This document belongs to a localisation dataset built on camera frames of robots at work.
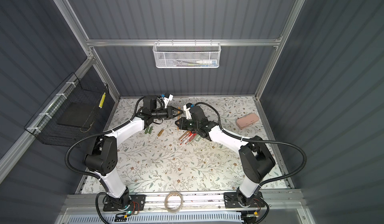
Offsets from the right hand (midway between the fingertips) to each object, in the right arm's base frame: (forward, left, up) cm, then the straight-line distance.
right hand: (177, 122), depth 82 cm
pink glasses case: (+13, -45, -17) cm, 50 cm away
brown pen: (+2, -1, +1) cm, 2 cm away
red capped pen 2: (-1, -7, -19) cm, 20 cm away
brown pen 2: (+3, -2, -19) cm, 19 cm away
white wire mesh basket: (+46, 0, +15) cm, 48 cm away
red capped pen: (-1, -4, -19) cm, 19 cm away
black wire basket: (-14, +53, +16) cm, 57 cm away
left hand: (+4, -4, +3) cm, 6 cm away
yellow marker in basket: (+10, +42, +8) cm, 44 cm away
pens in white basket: (+33, -11, +16) cm, 38 cm away
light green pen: (+1, -12, -19) cm, 22 cm away
